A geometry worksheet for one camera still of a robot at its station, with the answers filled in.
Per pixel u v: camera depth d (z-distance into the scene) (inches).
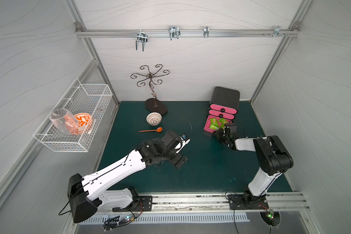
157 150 20.5
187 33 31.0
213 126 39.9
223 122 41.0
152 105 45.4
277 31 30.1
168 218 27.7
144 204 29.0
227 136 31.0
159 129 40.4
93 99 31.5
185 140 25.0
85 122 26.2
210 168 33.2
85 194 15.1
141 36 30.8
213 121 41.1
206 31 30.8
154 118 42.4
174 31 29.6
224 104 38.7
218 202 29.5
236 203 28.8
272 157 19.3
